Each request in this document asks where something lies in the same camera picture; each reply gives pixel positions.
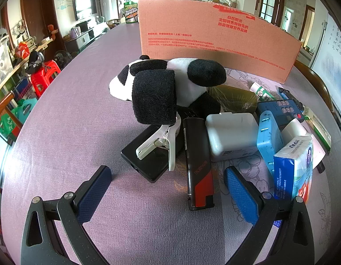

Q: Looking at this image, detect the blue remote control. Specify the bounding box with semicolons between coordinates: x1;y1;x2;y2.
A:
256;99;304;130

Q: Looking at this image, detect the plush panda toy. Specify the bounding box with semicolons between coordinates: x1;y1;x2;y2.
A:
109;55;227;125

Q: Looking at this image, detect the blue tissue pack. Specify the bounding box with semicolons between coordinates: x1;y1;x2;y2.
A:
273;135;313;202

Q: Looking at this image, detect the light blue power bank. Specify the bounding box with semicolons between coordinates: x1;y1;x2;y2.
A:
257;110;284;176

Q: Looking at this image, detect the white paper roll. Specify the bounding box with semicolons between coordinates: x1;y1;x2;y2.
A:
281;118;307;145

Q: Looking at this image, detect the green white packet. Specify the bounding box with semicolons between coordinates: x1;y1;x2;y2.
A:
303;106;332;153

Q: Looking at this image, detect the black smartphone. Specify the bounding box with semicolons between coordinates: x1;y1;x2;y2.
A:
121;125;169;183

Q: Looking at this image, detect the white plastic clip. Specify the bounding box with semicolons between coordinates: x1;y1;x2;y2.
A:
136;113;181;171

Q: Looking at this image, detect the green white tube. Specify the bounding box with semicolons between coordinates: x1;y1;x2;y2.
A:
250;82;276;102

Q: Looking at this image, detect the red plastic stool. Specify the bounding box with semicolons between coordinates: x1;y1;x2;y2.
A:
30;60;61;99

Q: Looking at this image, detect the olive tape roll bag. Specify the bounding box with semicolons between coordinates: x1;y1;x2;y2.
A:
207;84;257;113

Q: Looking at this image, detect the wooden chair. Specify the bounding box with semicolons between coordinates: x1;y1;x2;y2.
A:
294;60;335;115

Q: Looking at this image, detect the whiteboard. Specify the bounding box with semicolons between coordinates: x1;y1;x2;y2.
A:
310;13;341;111

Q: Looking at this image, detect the pink cardboard box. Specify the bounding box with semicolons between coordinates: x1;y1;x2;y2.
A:
138;0;301;83

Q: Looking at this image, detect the television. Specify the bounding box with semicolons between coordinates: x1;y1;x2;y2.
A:
72;0;97;20

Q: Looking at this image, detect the green snack canister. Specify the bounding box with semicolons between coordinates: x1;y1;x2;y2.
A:
124;1;139;23

